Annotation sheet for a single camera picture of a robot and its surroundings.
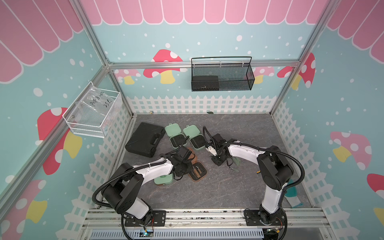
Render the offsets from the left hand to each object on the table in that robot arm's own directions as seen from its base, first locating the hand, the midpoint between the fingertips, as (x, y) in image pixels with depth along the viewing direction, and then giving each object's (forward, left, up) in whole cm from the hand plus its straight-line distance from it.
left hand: (190, 172), depth 88 cm
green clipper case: (+26, +12, -1) cm, 29 cm away
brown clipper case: (+3, -5, -2) cm, 6 cm away
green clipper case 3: (-5, +15, 0) cm, 16 cm away
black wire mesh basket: (+48, -18, +34) cm, 61 cm away
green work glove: (-12, -55, -1) cm, 57 cm away
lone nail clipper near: (+3, -27, -2) cm, 27 cm away
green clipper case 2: (+22, -4, 0) cm, 23 cm away
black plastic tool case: (+20, +31, +4) cm, 37 cm away
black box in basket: (+40, -8, +34) cm, 53 cm away
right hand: (+9, -17, -1) cm, 19 cm away
